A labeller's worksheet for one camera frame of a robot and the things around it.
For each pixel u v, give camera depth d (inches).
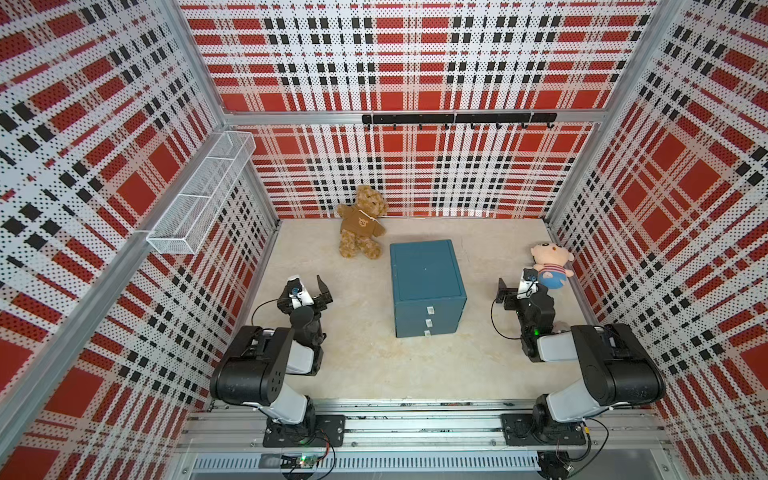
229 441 28.8
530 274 30.9
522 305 31.6
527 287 30.6
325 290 32.6
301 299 29.8
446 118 34.7
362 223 43.6
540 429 26.1
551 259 39.4
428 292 29.6
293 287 29.1
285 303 30.6
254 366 18.3
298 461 27.3
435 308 29.5
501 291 33.3
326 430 29.0
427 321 32.0
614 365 18.0
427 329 33.9
